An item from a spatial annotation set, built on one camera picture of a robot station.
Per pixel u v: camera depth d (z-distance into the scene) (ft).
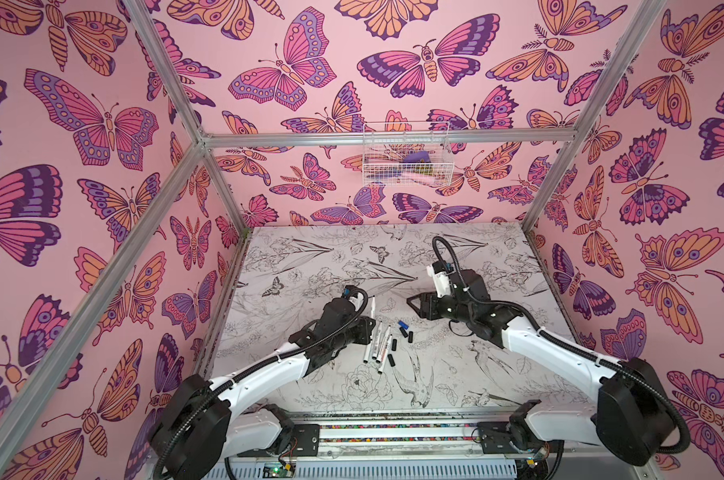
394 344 2.95
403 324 3.09
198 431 1.32
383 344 2.93
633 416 1.33
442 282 2.44
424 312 2.40
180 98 2.72
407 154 3.13
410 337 2.99
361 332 2.39
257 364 1.64
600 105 2.78
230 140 3.03
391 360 2.85
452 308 2.27
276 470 2.37
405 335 3.01
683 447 1.33
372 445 2.40
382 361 2.81
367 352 2.87
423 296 2.40
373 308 2.72
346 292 2.39
